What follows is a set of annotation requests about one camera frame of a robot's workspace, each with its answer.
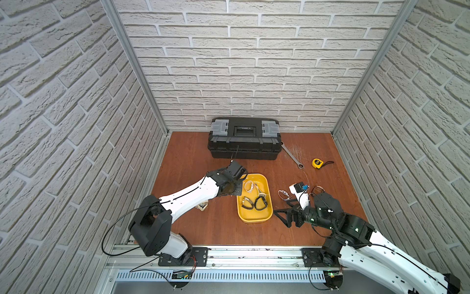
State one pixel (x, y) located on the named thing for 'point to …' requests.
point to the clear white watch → (252, 185)
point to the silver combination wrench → (290, 154)
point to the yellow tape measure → (317, 163)
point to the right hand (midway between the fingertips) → (283, 207)
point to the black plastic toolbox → (245, 138)
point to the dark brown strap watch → (250, 201)
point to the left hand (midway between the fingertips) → (239, 186)
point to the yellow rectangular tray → (254, 215)
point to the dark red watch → (316, 189)
